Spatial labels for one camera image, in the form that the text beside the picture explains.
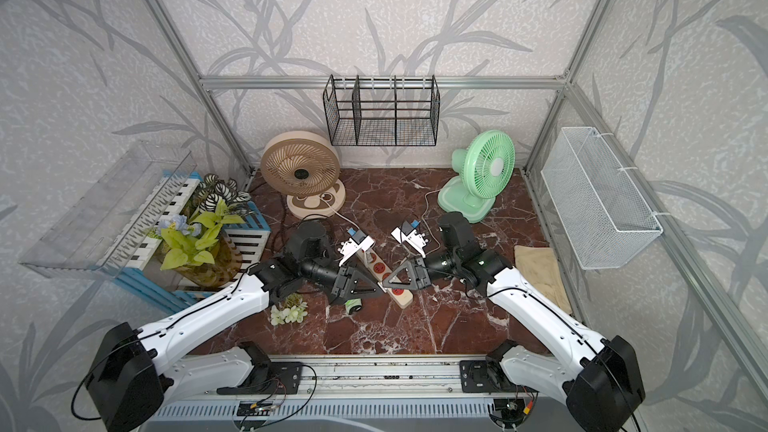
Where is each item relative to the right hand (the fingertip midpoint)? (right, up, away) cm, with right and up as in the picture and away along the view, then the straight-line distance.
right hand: (387, 286), depth 64 cm
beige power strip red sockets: (-4, -4, +25) cm, 26 cm away
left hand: (-3, -2, +1) cm, 3 cm away
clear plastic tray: (-64, +10, +1) cm, 65 cm away
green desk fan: (+27, +26, +23) cm, 44 cm away
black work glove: (-11, -12, +20) cm, 26 cm away
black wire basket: (-4, +49, +42) cm, 65 cm away
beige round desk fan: (-27, +29, +26) cm, 47 cm away
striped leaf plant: (-49, +21, +17) cm, 56 cm away
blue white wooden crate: (-54, +2, +1) cm, 54 cm away
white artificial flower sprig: (-27, -12, +18) cm, 35 cm away
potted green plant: (-48, +8, +8) cm, 50 cm away
